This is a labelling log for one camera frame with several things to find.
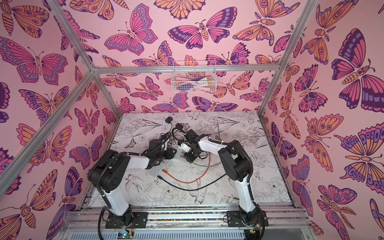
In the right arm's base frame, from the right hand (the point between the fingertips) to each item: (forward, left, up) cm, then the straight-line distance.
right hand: (187, 156), depth 95 cm
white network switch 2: (-10, +19, +2) cm, 21 cm away
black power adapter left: (+31, +16, +1) cm, 35 cm away
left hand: (+4, +7, +2) cm, 8 cm away
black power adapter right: (+26, +8, 0) cm, 28 cm away
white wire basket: (+39, -4, +33) cm, 52 cm away
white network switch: (+3, +6, +1) cm, 7 cm away
